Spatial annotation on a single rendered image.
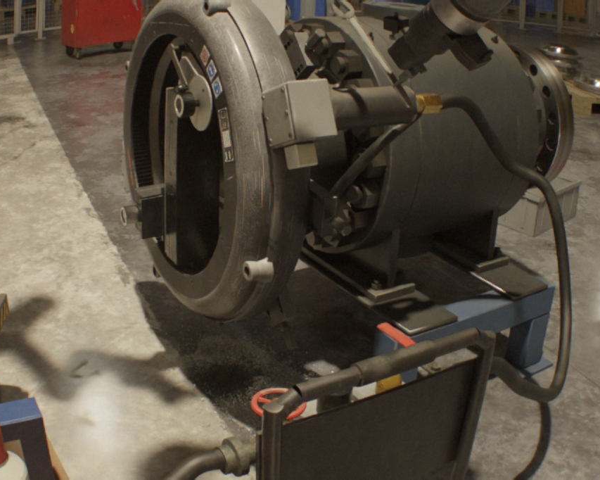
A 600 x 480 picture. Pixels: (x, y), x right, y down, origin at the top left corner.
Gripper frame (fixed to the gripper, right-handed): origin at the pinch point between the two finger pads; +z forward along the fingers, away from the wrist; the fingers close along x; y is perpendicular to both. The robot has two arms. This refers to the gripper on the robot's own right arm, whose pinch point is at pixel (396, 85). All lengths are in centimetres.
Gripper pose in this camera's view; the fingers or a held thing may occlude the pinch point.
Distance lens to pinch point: 131.1
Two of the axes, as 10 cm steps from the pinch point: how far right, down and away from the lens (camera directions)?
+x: -7.4, 4.1, -5.3
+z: -4.2, 3.3, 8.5
